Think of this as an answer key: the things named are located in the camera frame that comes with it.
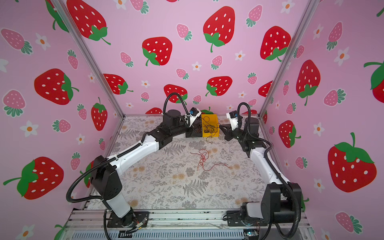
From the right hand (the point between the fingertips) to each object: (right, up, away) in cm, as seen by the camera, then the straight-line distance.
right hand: (220, 125), depth 80 cm
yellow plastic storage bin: (-6, 0, -1) cm, 6 cm away
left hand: (-11, +3, -3) cm, 12 cm away
